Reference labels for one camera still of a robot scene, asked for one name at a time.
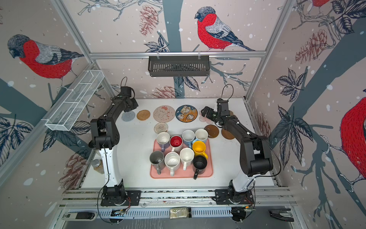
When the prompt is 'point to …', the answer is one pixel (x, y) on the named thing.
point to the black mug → (199, 165)
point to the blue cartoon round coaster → (186, 113)
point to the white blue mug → (201, 134)
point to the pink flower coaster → (205, 119)
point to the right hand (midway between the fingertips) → (205, 112)
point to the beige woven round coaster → (160, 127)
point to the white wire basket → (74, 101)
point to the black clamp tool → (275, 213)
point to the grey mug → (157, 159)
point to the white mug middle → (187, 155)
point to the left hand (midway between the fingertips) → (136, 102)
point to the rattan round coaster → (143, 115)
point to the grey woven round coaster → (128, 116)
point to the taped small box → (183, 212)
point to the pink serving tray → (180, 173)
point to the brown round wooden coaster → (227, 134)
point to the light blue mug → (188, 136)
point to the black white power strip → (82, 216)
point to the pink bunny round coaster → (164, 113)
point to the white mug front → (172, 161)
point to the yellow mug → (198, 147)
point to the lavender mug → (163, 139)
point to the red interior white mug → (176, 141)
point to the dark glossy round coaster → (212, 130)
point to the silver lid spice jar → (97, 165)
